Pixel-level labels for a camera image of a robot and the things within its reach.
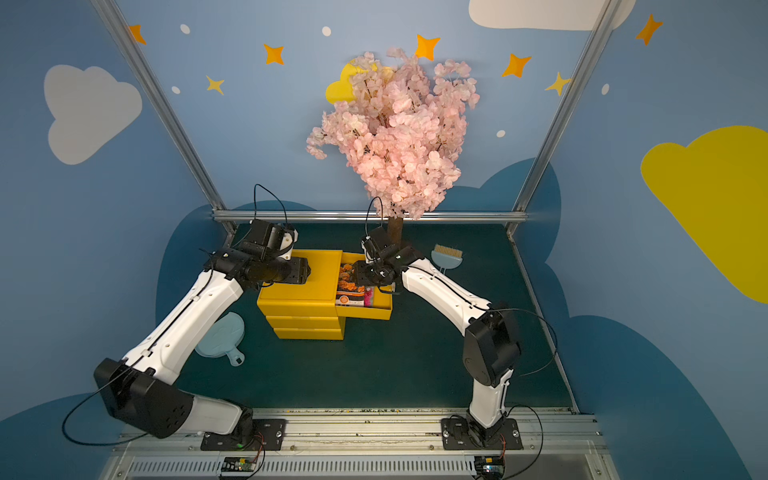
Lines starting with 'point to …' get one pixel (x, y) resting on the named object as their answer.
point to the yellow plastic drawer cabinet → (306, 311)
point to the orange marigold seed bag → (349, 293)
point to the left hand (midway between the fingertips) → (299, 266)
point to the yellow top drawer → (383, 298)
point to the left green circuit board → (239, 464)
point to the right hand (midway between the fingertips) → (361, 274)
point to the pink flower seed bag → (368, 296)
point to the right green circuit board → (490, 466)
